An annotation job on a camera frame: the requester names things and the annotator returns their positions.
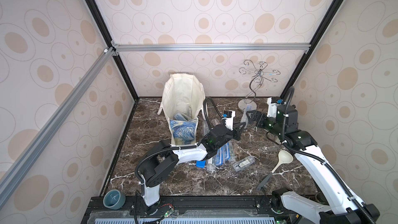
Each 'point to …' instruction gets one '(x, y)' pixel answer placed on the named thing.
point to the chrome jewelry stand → (258, 76)
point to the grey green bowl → (114, 199)
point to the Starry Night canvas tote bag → (183, 103)
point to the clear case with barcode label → (244, 163)
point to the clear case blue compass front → (219, 157)
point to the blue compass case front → (200, 164)
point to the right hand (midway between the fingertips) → (259, 113)
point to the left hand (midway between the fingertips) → (250, 124)
